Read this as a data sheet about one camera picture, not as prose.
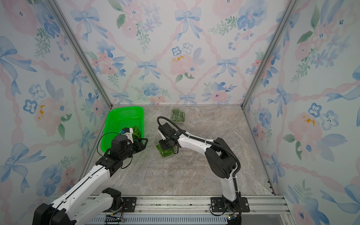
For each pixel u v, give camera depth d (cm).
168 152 92
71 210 42
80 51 86
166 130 72
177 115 109
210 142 52
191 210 73
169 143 76
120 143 60
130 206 74
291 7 69
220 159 50
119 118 109
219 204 73
